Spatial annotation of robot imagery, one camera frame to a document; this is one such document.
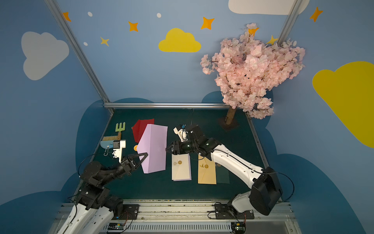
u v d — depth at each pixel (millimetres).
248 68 629
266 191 410
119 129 1091
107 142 1017
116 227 718
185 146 652
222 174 882
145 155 624
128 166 557
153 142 642
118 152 574
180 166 907
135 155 607
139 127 1105
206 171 898
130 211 737
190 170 893
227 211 658
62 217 731
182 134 671
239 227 723
